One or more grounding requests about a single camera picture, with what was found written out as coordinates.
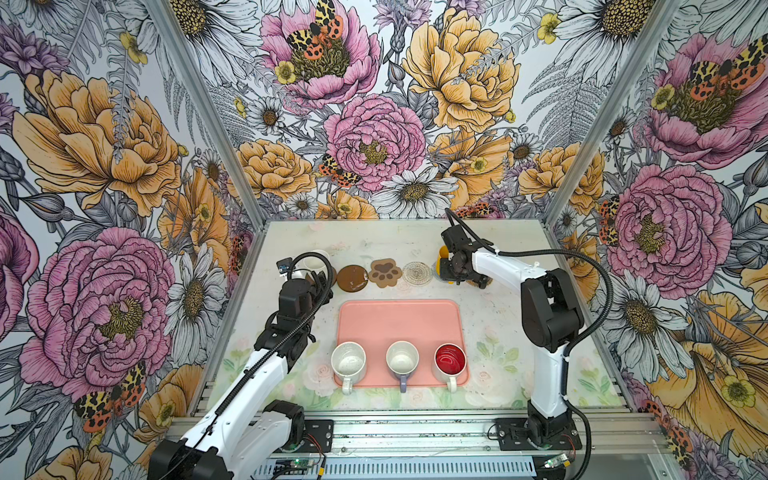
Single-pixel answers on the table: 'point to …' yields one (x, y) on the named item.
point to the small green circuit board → (294, 464)
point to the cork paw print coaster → (384, 272)
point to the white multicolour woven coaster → (417, 273)
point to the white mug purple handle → (402, 358)
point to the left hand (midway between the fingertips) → (314, 285)
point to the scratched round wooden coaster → (352, 278)
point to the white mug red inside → (449, 362)
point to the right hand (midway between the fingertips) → (451, 281)
